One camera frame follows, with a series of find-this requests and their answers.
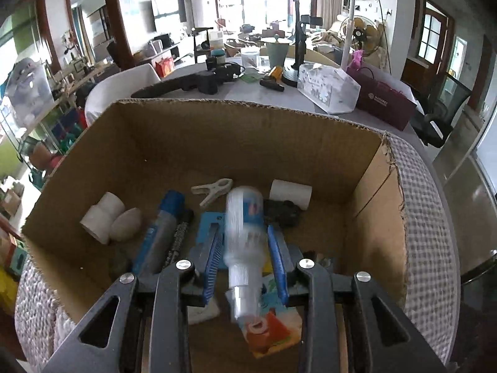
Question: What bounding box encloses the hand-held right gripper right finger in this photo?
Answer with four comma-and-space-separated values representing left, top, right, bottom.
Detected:
266, 225, 448, 373

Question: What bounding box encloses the clear plastic container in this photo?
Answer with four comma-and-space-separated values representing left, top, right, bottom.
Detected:
241, 47, 261, 71

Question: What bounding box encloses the blue flat card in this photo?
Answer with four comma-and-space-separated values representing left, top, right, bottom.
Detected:
195, 212, 227, 246

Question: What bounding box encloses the white patterned tissue box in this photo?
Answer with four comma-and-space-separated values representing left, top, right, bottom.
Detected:
297, 63, 360, 116

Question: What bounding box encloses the brown cardboard box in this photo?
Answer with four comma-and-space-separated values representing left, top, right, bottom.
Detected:
21, 99, 413, 373

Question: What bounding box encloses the green bucket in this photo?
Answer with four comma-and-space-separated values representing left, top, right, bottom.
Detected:
259, 37, 292, 70

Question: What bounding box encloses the white spray bottle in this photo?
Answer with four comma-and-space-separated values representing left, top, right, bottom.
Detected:
223, 186, 271, 325

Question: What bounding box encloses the black phone stand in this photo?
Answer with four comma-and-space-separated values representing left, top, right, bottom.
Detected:
281, 0, 324, 86

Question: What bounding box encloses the white plastic pipe fitting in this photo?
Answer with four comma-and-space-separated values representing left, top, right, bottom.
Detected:
80, 191, 126, 246

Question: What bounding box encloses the colourful printed packet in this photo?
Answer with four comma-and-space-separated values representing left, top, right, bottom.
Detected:
243, 272, 304, 358

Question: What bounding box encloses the white power adapter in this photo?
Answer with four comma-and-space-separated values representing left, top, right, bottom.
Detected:
188, 303, 220, 325

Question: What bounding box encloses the white chair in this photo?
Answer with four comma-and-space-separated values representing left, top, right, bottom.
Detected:
84, 64, 162, 127

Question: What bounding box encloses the clear storage bin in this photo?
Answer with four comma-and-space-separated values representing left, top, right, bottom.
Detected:
0, 58, 54, 129

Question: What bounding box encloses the red gift bag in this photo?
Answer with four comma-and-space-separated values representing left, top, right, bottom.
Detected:
155, 58, 176, 79

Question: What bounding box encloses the black curved handle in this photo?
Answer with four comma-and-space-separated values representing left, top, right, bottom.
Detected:
131, 72, 203, 98

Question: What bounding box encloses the clear tube with blue cap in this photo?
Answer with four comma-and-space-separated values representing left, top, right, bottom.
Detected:
132, 190, 185, 277

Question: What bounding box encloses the white roll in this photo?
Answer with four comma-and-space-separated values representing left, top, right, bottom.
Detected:
269, 179, 313, 211

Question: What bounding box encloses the black marker pen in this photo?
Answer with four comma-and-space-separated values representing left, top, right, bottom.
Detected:
163, 209, 195, 269

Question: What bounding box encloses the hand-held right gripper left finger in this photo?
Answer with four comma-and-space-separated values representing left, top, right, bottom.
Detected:
43, 225, 230, 373

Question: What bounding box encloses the beige oval stone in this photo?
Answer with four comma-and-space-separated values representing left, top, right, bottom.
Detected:
109, 208, 143, 242

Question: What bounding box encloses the black office chair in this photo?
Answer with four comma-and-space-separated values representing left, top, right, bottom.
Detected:
409, 74, 473, 149

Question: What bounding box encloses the black scrunchie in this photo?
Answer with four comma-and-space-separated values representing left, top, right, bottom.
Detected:
264, 199, 302, 228

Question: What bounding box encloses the black camera gear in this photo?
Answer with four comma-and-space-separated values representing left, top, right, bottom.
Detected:
196, 62, 245, 94

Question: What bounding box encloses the purple paper bag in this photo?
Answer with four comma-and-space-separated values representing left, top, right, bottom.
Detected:
345, 66, 418, 131

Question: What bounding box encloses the standing electric fan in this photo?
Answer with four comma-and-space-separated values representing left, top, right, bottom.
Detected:
340, 16, 383, 71

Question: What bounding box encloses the leaf pattern quilt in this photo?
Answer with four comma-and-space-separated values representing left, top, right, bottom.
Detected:
16, 132, 463, 363

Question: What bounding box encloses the white clothespin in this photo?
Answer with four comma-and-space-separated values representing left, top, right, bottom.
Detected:
191, 178, 234, 208

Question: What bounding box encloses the flat screen television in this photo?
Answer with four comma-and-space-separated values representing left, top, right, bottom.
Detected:
139, 0, 158, 34

